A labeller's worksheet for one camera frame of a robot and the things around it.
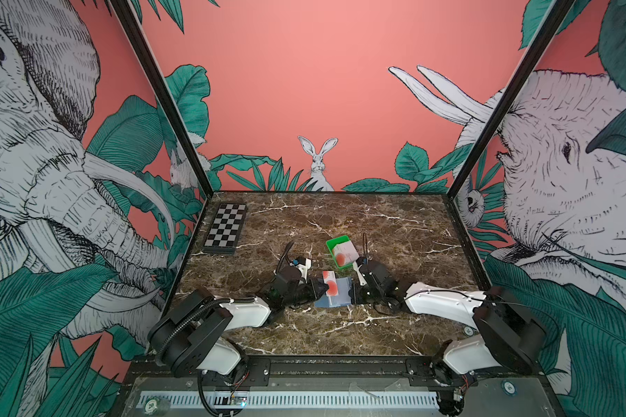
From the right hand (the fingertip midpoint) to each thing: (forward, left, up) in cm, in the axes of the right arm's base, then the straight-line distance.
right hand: (346, 290), depth 87 cm
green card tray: (+18, +5, 0) cm, 19 cm away
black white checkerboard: (+25, +48, 0) cm, 54 cm away
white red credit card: (+4, +6, +2) cm, 7 cm away
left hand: (0, +4, +4) cm, 6 cm away
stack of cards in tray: (+15, 0, +1) cm, 15 cm away
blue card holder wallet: (-1, +1, -3) cm, 3 cm away
